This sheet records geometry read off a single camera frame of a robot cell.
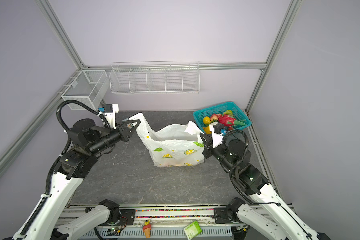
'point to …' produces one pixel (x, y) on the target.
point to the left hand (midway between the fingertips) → (139, 124)
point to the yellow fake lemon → (206, 120)
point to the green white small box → (193, 230)
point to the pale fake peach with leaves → (215, 117)
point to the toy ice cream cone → (147, 228)
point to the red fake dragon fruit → (229, 121)
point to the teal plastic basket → (238, 113)
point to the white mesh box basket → (89, 87)
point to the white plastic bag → (173, 145)
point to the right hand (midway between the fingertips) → (202, 134)
